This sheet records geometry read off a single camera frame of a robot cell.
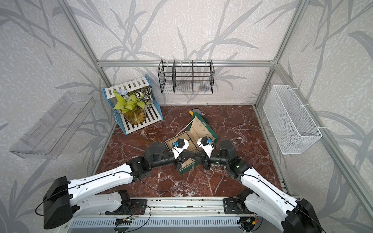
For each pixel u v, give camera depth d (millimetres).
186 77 1052
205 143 627
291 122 630
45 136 642
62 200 391
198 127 891
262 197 483
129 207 665
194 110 1155
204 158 650
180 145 576
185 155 622
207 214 724
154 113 1125
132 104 890
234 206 701
